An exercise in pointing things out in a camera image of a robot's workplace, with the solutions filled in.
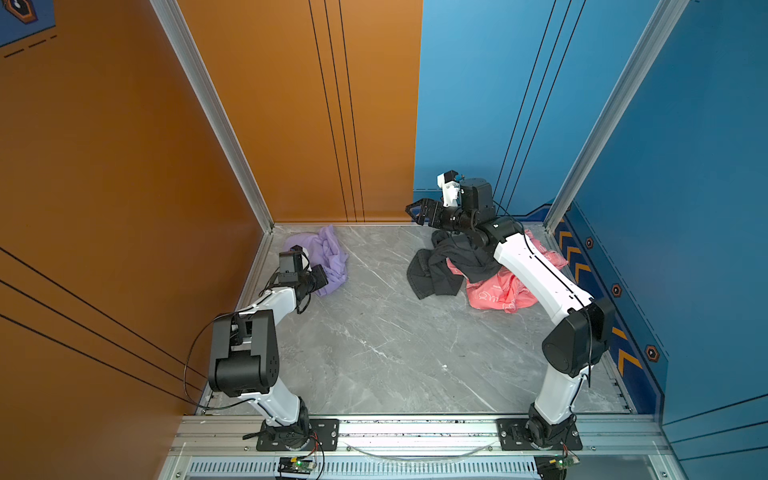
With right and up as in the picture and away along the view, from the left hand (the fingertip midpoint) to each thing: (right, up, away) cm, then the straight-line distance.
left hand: (324, 269), depth 96 cm
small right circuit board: (+63, -43, -27) cm, 81 cm away
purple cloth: (-2, +7, +7) cm, 10 cm away
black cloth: (+37, 0, +3) cm, 38 cm away
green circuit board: (-1, -45, -25) cm, 52 cm away
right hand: (+28, +17, -17) cm, 37 cm away
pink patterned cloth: (+56, -6, -5) cm, 56 cm away
